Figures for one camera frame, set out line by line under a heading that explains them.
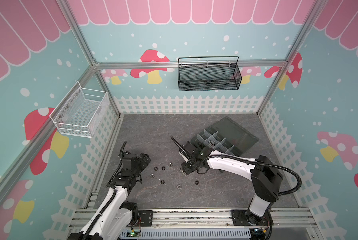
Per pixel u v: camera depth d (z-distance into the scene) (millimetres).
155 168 915
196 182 856
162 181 868
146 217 744
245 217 736
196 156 639
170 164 923
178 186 838
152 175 878
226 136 1059
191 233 712
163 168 917
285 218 759
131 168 632
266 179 452
